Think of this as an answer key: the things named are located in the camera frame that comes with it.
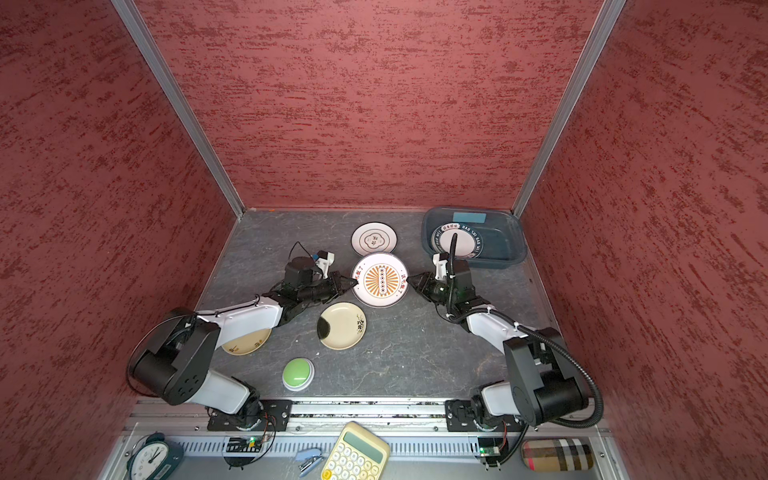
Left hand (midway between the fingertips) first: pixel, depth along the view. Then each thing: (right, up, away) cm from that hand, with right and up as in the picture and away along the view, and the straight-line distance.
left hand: (358, 287), depth 87 cm
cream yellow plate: (-6, -13, +3) cm, 14 cm away
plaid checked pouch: (+48, -35, -20) cm, 63 cm away
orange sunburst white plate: (+7, +2, +1) cm, 8 cm away
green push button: (-16, -23, -7) cm, 28 cm away
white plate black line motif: (+2, +15, +26) cm, 30 cm away
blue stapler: (-9, -37, -20) cm, 43 cm away
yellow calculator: (+2, -36, -19) cm, 41 cm away
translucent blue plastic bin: (+54, +17, +28) cm, 63 cm away
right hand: (+14, 0, 0) cm, 14 cm away
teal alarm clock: (-43, -35, -22) cm, 59 cm away
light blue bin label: (+40, +23, +27) cm, 54 cm away
